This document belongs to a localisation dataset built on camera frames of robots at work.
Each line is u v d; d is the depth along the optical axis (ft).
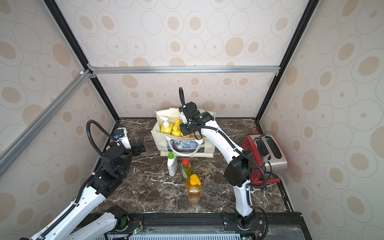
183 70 4.10
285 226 2.39
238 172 1.72
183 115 2.22
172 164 2.62
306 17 2.30
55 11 2.25
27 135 1.85
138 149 2.08
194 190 2.20
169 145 2.72
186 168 2.54
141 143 2.12
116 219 2.04
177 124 2.86
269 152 2.59
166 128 2.81
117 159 1.66
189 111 2.08
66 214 1.40
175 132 2.79
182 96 2.27
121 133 1.88
